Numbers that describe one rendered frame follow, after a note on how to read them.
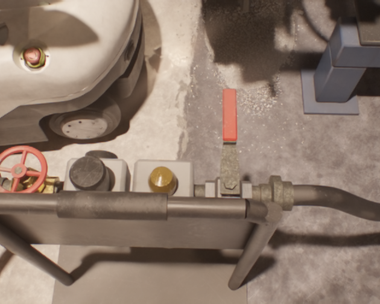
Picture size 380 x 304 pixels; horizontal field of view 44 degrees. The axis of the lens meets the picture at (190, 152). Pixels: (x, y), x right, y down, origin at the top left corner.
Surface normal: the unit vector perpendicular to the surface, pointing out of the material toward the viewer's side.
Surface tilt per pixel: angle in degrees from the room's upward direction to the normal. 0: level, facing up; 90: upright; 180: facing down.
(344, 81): 90
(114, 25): 58
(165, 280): 0
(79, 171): 0
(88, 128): 90
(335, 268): 0
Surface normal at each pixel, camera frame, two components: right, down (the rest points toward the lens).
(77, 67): 0.64, 0.25
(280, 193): 0.00, -0.26
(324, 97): -0.03, 0.91
